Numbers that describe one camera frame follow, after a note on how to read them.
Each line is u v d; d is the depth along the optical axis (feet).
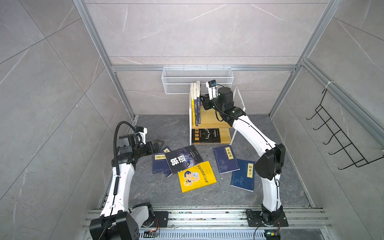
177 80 3.29
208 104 2.41
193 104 2.44
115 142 1.75
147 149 2.25
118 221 1.25
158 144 2.32
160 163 3.03
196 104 2.44
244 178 2.81
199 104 2.50
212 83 2.26
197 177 2.82
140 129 2.29
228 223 2.40
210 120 2.98
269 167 1.71
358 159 1.91
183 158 3.04
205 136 3.32
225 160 3.06
